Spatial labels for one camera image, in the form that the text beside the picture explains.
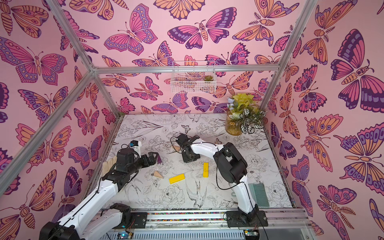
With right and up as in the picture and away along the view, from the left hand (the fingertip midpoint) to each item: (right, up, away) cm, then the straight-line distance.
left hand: (153, 153), depth 84 cm
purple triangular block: (+1, -5, +9) cm, 10 cm away
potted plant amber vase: (+51, +22, +2) cm, 56 cm away
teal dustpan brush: (+58, -21, -4) cm, 62 cm away
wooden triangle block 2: (+2, -13, +4) cm, 14 cm away
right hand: (+20, -5, +12) cm, 24 cm away
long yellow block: (+13, -15, +4) cm, 20 cm away
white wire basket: (+21, +47, +22) cm, 56 cm away
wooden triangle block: (+12, +1, +17) cm, 20 cm away
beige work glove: (-31, -9, +9) cm, 34 cm away
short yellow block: (+30, -11, +6) cm, 33 cm away
